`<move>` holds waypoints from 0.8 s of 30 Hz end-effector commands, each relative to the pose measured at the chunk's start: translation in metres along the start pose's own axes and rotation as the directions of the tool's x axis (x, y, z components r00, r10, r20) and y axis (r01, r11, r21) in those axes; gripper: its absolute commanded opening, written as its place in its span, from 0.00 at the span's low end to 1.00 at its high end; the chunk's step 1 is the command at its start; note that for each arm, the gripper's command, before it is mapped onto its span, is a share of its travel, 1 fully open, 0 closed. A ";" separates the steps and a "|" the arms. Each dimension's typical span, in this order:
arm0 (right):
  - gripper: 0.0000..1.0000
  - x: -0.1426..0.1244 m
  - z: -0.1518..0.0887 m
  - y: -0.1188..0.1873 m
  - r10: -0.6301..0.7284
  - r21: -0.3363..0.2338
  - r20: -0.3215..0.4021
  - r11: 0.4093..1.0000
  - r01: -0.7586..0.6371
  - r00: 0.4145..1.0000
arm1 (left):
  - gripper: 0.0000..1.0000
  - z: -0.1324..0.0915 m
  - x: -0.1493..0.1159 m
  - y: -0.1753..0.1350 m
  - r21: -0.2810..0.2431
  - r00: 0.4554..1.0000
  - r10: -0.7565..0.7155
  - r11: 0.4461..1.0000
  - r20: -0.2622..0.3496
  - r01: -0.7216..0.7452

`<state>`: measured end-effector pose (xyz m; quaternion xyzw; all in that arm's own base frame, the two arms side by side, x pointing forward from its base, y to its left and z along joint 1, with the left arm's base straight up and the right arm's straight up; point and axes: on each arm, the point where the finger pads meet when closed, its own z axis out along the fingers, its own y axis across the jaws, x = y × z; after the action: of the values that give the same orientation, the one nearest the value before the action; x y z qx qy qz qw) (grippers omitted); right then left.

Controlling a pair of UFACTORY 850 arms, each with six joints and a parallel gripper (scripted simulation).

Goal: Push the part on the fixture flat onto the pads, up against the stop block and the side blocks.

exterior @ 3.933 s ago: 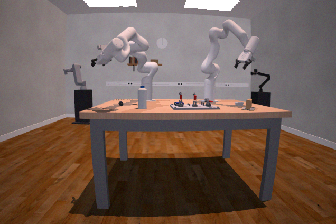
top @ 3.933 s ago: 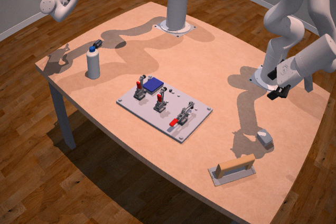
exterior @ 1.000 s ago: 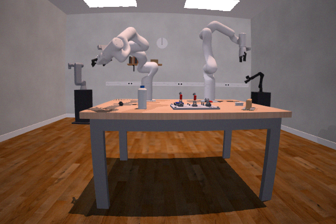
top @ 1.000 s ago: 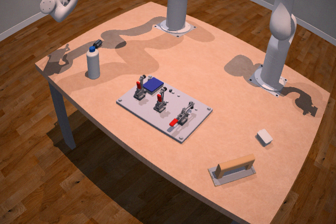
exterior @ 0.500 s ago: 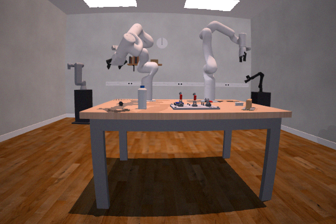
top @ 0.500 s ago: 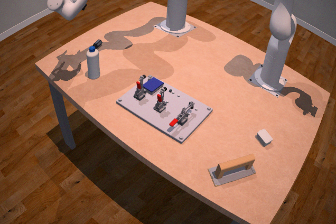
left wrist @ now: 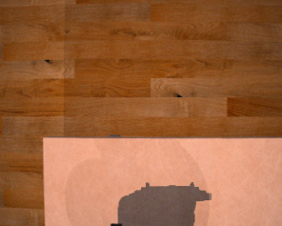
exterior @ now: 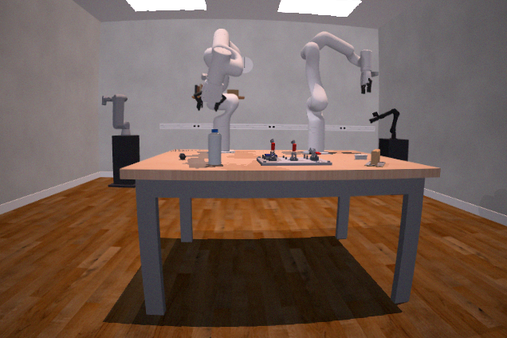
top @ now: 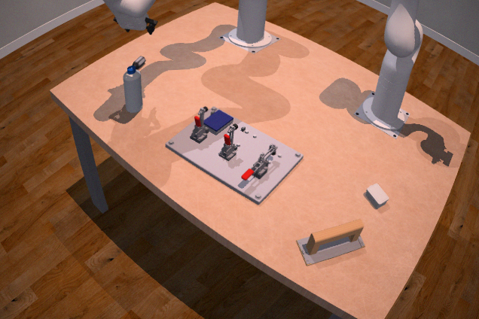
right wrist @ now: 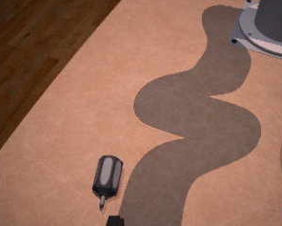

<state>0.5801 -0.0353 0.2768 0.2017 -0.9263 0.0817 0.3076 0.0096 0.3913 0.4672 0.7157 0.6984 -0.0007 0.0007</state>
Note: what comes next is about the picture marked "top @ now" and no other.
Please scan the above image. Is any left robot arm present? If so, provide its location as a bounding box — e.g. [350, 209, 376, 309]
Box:
[362, 0, 423, 131]

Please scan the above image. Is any black screwdriver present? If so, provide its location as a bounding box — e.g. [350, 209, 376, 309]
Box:
[132, 56, 146, 69]

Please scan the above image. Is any grey bottle with blue cap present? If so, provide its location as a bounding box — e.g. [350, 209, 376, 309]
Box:
[123, 65, 143, 113]

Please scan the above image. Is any grey toggle clamp with red handle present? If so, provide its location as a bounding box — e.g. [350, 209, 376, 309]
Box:
[219, 124, 238, 161]
[191, 106, 208, 144]

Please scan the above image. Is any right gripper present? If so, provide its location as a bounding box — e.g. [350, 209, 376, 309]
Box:
[113, 13, 157, 35]

